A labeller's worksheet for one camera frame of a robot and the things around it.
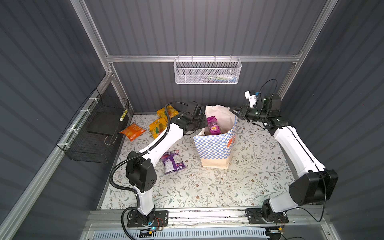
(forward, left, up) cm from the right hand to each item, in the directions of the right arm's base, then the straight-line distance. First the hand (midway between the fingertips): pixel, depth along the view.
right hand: (231, 110), depth 73 cm
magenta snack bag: (+9, +8, -19) cm, 22 cm away
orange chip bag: (+11, +64, -30) cm, 71 cm away
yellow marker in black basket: (+4, +58, -6) cm, 59 cm away
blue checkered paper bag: (-12, +9, -11) cm, 18 cm away
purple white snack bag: (-12, +33, -31) cm, 47 cm away
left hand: (+2, +12, -10) cm, 16 cm away
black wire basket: (-11, +69, -5) cm, 71 cm away
